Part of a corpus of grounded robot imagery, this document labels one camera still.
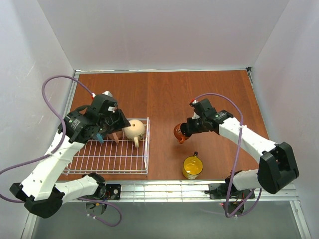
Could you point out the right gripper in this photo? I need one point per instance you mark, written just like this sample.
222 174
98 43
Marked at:
188 127

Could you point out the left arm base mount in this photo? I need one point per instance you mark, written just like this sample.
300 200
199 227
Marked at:
111 192

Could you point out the blue floral mug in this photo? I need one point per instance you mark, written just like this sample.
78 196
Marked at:
99 138

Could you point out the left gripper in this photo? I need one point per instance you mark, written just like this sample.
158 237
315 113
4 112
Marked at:
119 120

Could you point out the white wire dish rack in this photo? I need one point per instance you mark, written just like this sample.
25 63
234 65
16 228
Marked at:
110 157

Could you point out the white and pink mug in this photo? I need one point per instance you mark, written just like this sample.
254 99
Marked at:
116 136

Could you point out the yellow enamel mug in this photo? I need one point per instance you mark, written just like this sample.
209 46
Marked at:
192 167

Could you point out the aluminium frame rail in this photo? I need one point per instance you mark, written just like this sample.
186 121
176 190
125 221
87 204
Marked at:
164 204

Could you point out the beige ceramic mug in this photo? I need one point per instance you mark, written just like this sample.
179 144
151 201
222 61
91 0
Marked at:
135 131

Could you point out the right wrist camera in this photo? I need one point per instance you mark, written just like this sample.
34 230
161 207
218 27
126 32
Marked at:
195 115

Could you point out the brown mug black interior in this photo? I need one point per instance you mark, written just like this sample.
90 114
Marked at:
180 132

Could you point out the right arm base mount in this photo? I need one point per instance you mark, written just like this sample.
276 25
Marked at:
219 191

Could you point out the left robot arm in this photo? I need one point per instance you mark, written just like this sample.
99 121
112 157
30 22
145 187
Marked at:
41 193

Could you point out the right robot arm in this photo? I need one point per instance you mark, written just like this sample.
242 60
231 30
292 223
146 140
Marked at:
277 164

